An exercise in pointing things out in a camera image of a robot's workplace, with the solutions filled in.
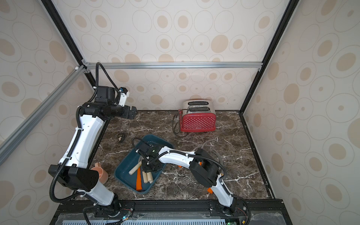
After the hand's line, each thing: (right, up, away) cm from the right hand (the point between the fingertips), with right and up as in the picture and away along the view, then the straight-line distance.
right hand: (150, 168), depth 84 cm
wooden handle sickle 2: (-2, -4, -3) cm, 6 cm away
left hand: (-7, +36, -8) cm, 37 cm away
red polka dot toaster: (+30, +32, +10) cm, 45 cm away
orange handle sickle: (-6, -8, -3) cm, 10 cm away
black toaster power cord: (+13, +28, +19) cm, 36 cm away
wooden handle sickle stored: (+2, -4, -6) cm, 7 cm away
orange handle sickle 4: (+35, -11, -5) cm, 37 cm away
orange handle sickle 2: (+18, +5, -12) cm, 22 cm away
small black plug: (-25, +17, +16) cm, 34 cm away
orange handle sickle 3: (+35, +12, +15) cm, 40 cm away
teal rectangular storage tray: (-13, +3, +7) cm, 15 cm away
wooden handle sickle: (-8, +1, -1) cm, 8 cm away
